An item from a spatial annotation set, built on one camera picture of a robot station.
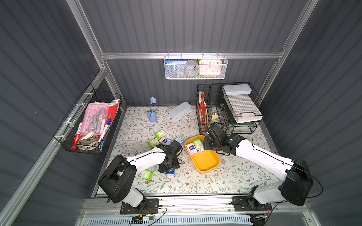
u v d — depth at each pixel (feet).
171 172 2.73
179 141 3.16
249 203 2.19
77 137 2.14
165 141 3.16
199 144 2.97
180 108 3.83
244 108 2.99
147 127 3.53
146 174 2.70
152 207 2.41
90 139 2.11
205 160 3.01
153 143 3.15
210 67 2.91
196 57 2.92
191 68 2.96
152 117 3.46
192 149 2.92
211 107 3.92
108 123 2.29
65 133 1.99
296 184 1.34
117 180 1.43
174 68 3.02
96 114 2.41
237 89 3.27
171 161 2.20
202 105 3.63
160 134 3.26
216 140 2.02
